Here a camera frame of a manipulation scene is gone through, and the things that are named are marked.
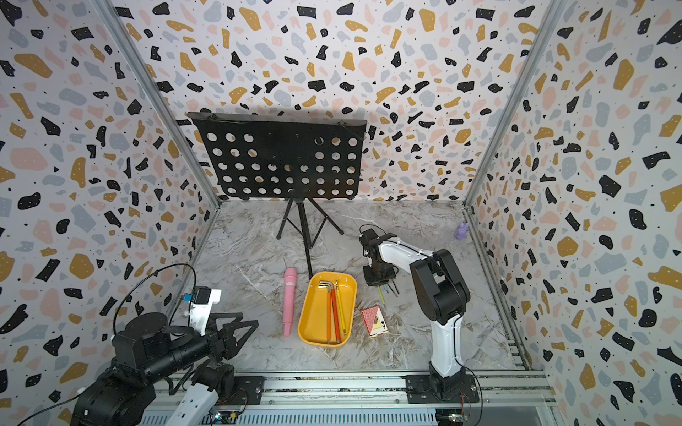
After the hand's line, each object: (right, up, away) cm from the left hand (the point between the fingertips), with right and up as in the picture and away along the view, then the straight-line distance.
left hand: (250, 320), depth 60 cm
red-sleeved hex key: (+16, -7, +30) cm, 35 cm away
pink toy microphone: (+1, -3, +28) cm, 29 cm away
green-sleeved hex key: (+32, -3, +33) cm, 46 cm away
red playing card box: (+30, -9, +26) cm, 40 cm away
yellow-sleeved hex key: (+18, -6, +30) cm, 36 cm away
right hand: (+31, 0, +37) cm, 48 cm away
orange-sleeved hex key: (+15, -8, +28) cm, 33 cm away
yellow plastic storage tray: (+9, -10, +28) cm, 31 cm away
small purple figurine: (+66, +19, +48) cm, 84 cm away
